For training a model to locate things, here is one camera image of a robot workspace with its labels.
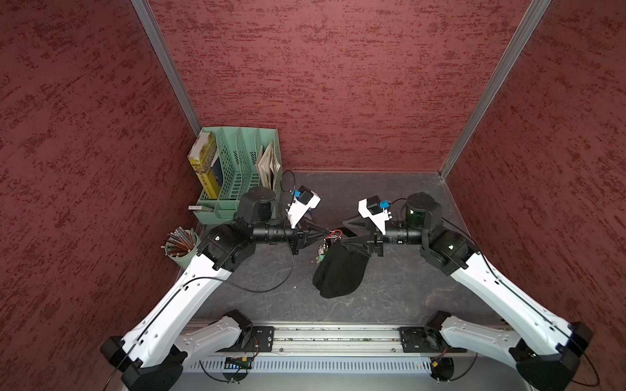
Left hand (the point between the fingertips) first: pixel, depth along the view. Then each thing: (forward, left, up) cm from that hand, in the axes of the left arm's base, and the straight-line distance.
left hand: (323, 238), depth 59 cm
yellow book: (+40, +47, -9) cm, 62 cm away
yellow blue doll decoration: (-1, 0, -6) cm, 6 cm away
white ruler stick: (+21, +44, -16) cm, 52 cm away
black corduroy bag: (-5, -5, -8) cm, 10 cm away
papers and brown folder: (+38, +21, -12) cm, 45 cm away
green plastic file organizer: (+56, +35, -25) cm, 71 cm away
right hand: (+1, -5, -1) cm, 6 cm away
